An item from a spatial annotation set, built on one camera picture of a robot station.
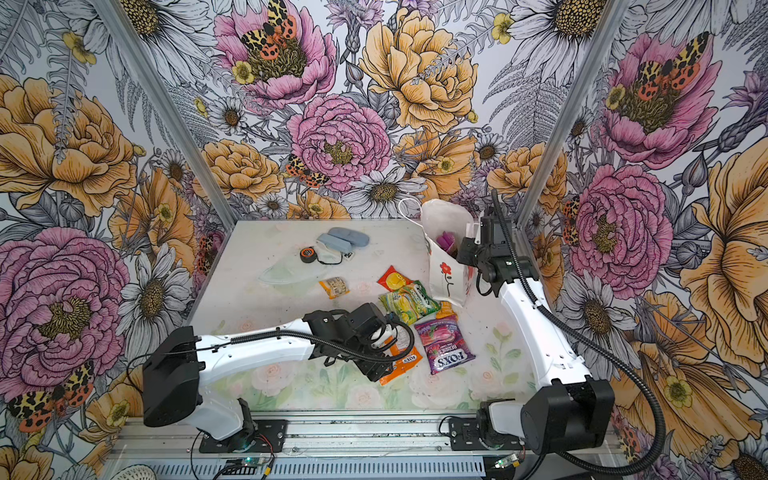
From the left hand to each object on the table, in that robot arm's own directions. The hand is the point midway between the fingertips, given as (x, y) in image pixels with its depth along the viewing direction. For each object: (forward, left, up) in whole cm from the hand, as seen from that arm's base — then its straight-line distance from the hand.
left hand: (374, 365), depth 78 cm
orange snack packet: (+2, -7, -7) cm, 10 cm away
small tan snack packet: (+27, +14, -5) cm, 31 cm away
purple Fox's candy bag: (+8, -19, -5) cm, 21 cm away
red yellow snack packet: (+31, -5, -6) cm, 32 cm away
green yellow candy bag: (+21, -11, -5) cm, 25 cm away
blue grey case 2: (+46, +16, -5) cm, 49 cm away
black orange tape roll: (+41, +25, -6) cm, 48 cm away
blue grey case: (+50, +11, -5) cm, 52 cm away
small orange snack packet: (+19, -22, -7) cm, 30 cm away
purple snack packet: (+35, -22, +8) cm, 42 cm away
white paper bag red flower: (+20, -21, +10) cm, 30 cm away
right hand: (+23, -25, +16) cm, 37 cm away
